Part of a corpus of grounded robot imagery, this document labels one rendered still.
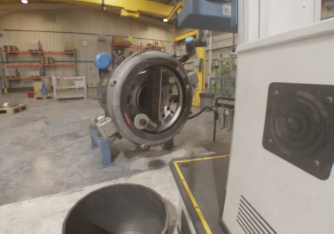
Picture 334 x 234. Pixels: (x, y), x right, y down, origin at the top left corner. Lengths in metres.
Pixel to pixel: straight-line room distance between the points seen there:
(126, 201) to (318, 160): 0.63
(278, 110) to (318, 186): 0.13
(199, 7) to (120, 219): 0.86
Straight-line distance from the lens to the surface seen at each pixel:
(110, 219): 0.77
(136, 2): 13.51
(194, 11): 0.61
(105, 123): 1.11
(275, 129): 0.32
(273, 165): 0.34
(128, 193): 0.70
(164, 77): 1.16
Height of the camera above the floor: 0.76
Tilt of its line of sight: 10 degrees down
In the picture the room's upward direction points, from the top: straight up
